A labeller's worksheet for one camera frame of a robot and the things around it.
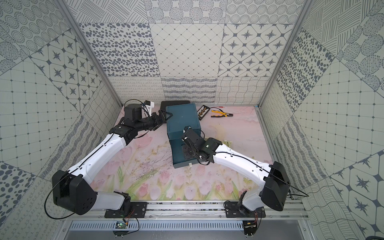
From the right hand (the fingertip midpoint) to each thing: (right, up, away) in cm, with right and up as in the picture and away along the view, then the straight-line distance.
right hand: (188, 149), depth 78 cm
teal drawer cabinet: (-7, +17, +9) cm, 21 cm away
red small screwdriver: (+24, +26, +44) cm, 57 cm away
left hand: (-11, +19, -1) cm, 22 cm away
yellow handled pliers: (+26, +20, +37) cm, 49 cm away
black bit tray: (+9, +22, +37) cm, 44 cm away
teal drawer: (-7, -6, +10) cm, 14 cm away
